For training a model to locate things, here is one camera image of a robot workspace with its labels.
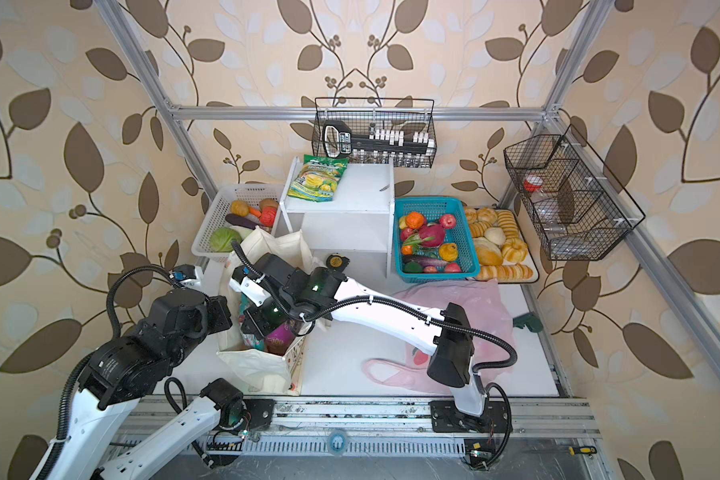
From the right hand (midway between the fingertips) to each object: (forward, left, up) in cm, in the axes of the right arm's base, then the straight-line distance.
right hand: (242, 330), depth 63 cm
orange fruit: (+45, -44, -16) cm, 65 cm away
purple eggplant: (+55, +24, -23) cm, 64 cm away
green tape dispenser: (+10, -76, -24) cm, 80 cm away
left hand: (+7, +4, +2) cm, 8 cm away
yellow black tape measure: (+33, -17, -22) cm, 43 cm away
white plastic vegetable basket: (+51, +28, -18) cm, 61 cm away
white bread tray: (+33, -84, -23) cm, 93 cm away
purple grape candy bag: (+3, -4, -14) cm, 15 cm away
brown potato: (+58, +22, -20) cm, 65 cm away
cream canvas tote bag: (-6, -1, -1) cm, 6 cm away
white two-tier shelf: (+39, -24, -7) cm, 46 cm away
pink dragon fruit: (+39, -50, -17) cm, 66 cm away
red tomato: (+51, +9, -17) cm, 54 cm away
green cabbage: (+40, +23, -17) cm, 49 cm away
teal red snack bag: (-1, -1, -3) cm, 4 cm away
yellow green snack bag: (+37, -14, +10) cm, 41 cm away
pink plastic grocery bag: (+15, -61, -20) cm, 66 cm away
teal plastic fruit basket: (+41, -60, -19) cm, 75 cm away
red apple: (+47, -57, -18) cm, 76 cm away
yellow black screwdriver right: (-21, -77, -25) cm, 83 cm away
